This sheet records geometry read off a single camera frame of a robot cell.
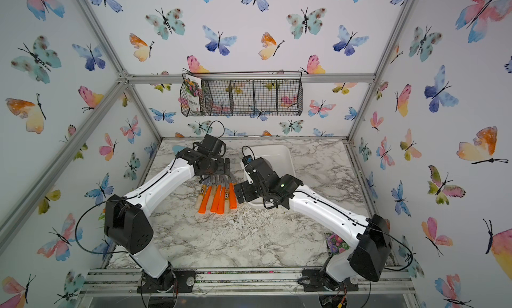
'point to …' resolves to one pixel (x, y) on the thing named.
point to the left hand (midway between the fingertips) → (222, 166)
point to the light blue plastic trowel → (176, 148)
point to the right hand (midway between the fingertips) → (246, 185)
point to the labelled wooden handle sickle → (226, 198)
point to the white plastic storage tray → (257, 203)
